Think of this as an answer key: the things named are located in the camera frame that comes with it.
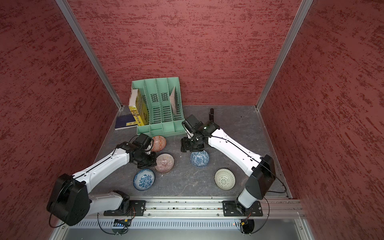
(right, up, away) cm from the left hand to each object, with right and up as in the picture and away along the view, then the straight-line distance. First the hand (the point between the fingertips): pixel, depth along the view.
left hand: (155, 167), depth 82 cm
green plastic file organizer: (-4, +43, +36) cm, 56 cm away
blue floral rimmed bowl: (-7, -7, +1) cm, 10 cm away
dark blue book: (-34, +26, +29) cm, 51 cm away
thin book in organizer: (+6, +40, +23) cm, 47 cm away
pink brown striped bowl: (+4, +1, +5) cm, 7 cm away
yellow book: (-10, +34, +1) cm, 35 cm away
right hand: (+18, +10, -7) cm, 22 cm away
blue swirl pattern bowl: (+25, +2, +8) cm, 27 cm away
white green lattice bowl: (+40, -7, +1) cm, 40 cm away
